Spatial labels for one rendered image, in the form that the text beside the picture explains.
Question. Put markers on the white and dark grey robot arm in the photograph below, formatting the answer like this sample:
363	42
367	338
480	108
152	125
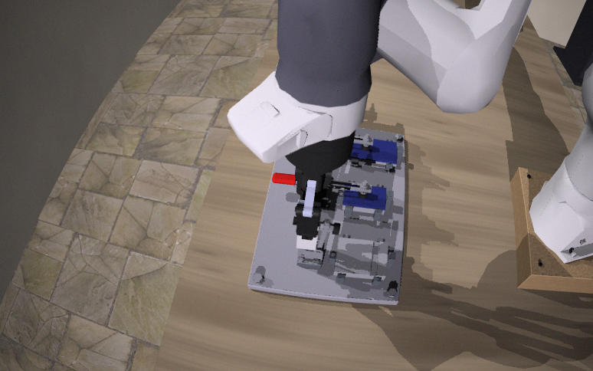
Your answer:
456	56

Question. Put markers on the toggle clamp with red handle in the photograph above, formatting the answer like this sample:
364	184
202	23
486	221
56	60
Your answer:
366	141

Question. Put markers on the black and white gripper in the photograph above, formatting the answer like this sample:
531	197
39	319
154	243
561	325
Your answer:
311	163

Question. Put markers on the red-handled toggle clamp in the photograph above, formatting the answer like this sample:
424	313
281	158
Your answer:
313	259
363	189

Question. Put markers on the blue rectangular block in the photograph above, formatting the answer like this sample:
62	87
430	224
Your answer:
381	152
375	199

